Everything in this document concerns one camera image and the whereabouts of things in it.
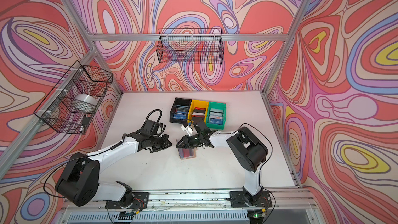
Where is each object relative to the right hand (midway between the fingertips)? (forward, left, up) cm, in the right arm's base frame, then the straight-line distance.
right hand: (180, 149), depth 86 cm
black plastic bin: (+28, +2, -1) cm, 28 cm away
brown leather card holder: (-1, -4, -4) cm, 5 cm away
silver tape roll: (+11, +41, +29) cm, 52 cm away
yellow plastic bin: (+32, -10, +2) cm, 34 cm away
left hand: (+3, +3, +2) cm, 5 cm away
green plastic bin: (+25, -23, -3) cm, 34 cm away
